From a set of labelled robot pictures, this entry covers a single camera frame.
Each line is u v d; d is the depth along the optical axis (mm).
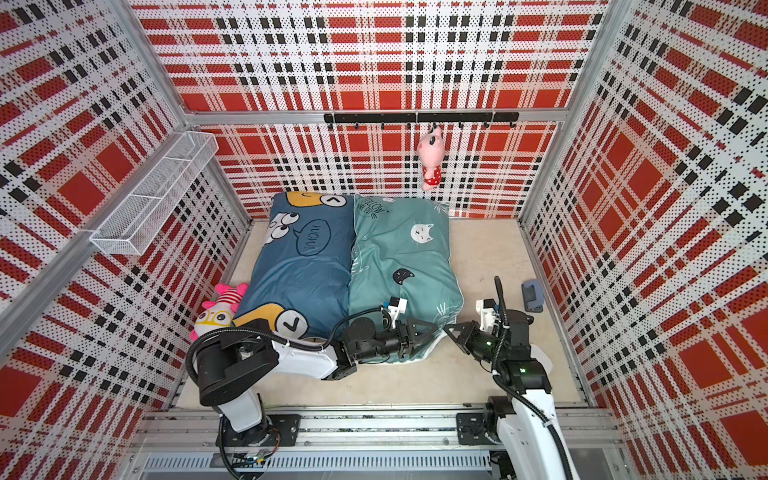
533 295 956
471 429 712
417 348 724
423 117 890
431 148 906
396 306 750
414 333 676
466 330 721
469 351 681
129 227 690
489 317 719
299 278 866
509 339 585
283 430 737
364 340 616
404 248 1041
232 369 453
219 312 862
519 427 484
